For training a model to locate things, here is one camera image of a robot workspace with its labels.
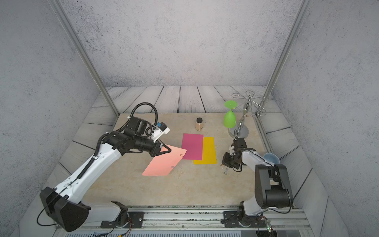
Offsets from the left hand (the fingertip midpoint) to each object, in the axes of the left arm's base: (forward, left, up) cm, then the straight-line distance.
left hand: (171, 151), depth 69 cm
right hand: (+6, -29, -23) cm, 38 cm away
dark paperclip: (+1, -4, -5) cm, 7 cm away
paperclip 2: (+2, -30, -26) cm, 40 cm away
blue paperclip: (-2, +1, -12) cm, 12 cm away
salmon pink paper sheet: (-5, +4, -4) cm, 7 cm away
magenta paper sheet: (+21, -11, -26) cm, 35 cm away
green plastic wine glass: (+27, -33, -8) cm, 44 cm away
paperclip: (0, -29, -26) cm, 39 cm away
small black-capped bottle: (+32, -15, -18) cm, 40 cm away
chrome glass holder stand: (+30, -44, +4) cm, 53 cm away
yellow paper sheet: (+13, -21, -28) cm, 37 cm away
